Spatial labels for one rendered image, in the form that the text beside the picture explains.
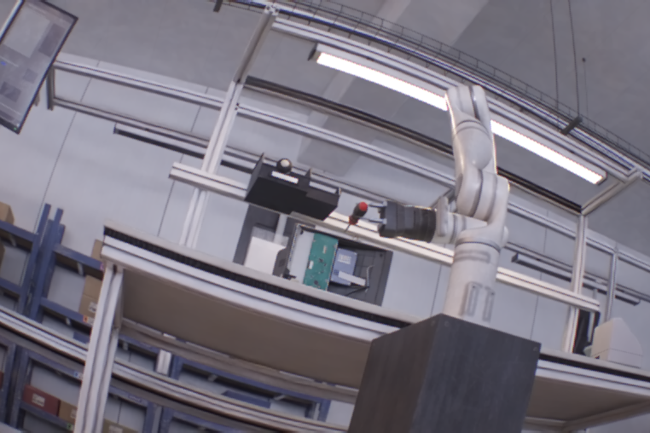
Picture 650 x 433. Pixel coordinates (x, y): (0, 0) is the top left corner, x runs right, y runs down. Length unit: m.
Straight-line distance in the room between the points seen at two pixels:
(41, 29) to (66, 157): 3.78
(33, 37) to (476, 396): 2.05
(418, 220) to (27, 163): 4.99
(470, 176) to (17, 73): 1.75
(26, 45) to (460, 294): 1.87
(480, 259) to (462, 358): 0.22
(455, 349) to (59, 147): 5.49
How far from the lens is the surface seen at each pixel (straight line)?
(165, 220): 6.21
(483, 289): 1.34
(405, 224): 1.75
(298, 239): 1.94
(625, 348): 2.12
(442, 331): 1.19
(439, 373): 1.18
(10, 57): 2.65
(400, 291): 6.50
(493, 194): 1.41
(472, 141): 1.55
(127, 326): 2.45
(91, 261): 5.56
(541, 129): 2.70
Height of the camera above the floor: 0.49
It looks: 22 degrees up
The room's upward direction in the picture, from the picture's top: 14 degrees clockwise
